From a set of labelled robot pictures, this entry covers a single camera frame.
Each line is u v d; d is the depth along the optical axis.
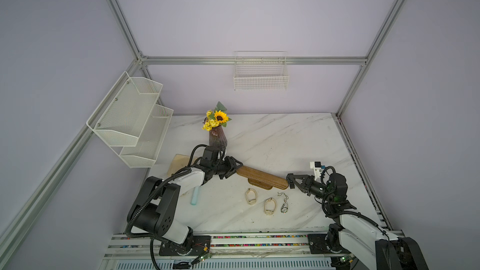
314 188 0.74
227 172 0.80
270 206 0.84
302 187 0.74
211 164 0.73
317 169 0.78
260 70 0.95
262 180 0.84
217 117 0.87
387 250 0.42
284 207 0.83
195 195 0.86
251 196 0.87
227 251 0.73
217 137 1.01
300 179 0.79
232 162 0.82
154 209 0.45
